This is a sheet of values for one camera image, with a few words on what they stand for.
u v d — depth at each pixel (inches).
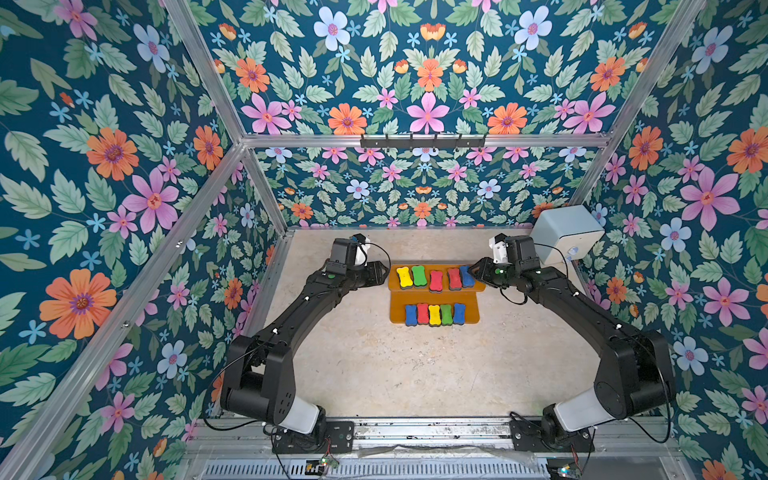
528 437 28.9
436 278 33.9
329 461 27.5
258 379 17.0
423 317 36.6
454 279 33.9
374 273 30.2
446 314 36.7
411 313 36.7
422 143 36.6
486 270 30.2
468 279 33.7
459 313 36.8
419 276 34.1
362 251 28.2
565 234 37.7
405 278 33.9
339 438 28.9
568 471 27.1
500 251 30.9
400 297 39.6
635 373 17.0
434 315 36.6
